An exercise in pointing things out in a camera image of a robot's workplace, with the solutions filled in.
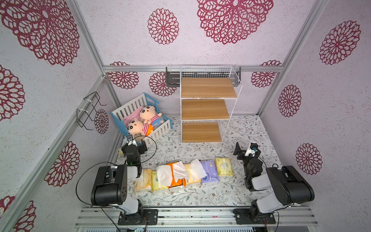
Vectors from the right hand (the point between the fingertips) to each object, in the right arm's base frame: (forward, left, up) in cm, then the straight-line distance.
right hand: (247, 145), depth 89 cm
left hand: (+1, +71, 0) cm, 71 cm away
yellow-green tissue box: (-21, +51, -3) cm, 55 cm away
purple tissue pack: (-14, +23, -6) cm, 27 cm away
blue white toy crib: (+25, +79, +5) cm, 83 cm away
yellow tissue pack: (-23, +60, -4) cm, 65 cm away
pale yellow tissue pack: (-16, +32, -4) cm, 36 cm away
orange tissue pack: (-19, +41, -1) cm, 45 cm away
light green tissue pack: (-12, +15, -5) cm, 20 cm away
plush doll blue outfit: (+20, +64, +4) cm, 67 cm away
